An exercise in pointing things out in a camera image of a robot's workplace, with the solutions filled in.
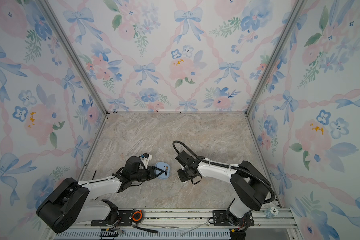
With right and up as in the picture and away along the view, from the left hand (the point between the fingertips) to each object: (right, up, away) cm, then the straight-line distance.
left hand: (162, 172), depth 85 cm
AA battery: (+2, +1, +1) cm, 2 cm away
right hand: (+12, -3, +2) cm, 12 cm away
